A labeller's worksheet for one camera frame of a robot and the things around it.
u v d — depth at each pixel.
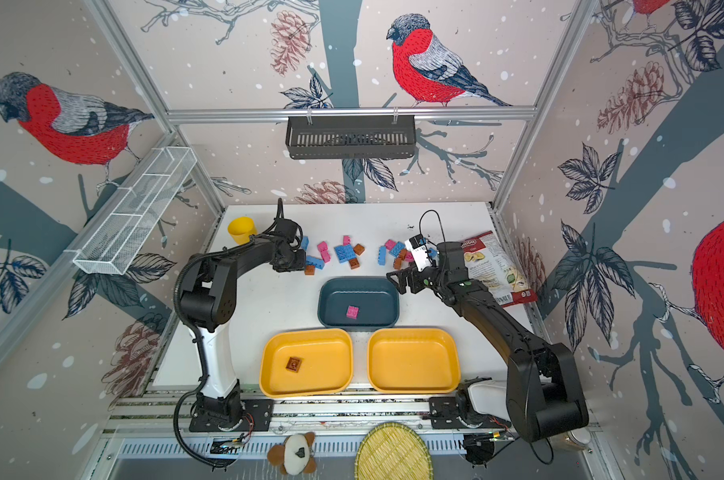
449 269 0.66
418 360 0.82
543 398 0.41
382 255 1.04
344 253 1.06
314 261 1.03
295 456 0.66
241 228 0.98
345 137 1.07
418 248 0.75
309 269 1.01
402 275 0.75
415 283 0.74
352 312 0.90
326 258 1.04
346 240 1.08
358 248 1.07
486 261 0.98
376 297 0.95
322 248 1.06
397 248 1.07
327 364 0.80
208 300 0.55
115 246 0.72
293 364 0.80
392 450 0.68
